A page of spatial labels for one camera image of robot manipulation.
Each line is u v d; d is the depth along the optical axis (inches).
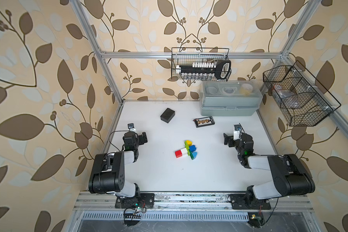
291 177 17.5
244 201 28.9
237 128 31.6
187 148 35.9
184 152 35.2
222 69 33.0
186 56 35.9
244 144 27.8
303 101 28.8
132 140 28.5
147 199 29.2
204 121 41.4
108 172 18.1
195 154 35.7
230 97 40.6
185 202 29.7
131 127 32.3
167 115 42.6
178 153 35.7
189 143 37.4
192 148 36.5
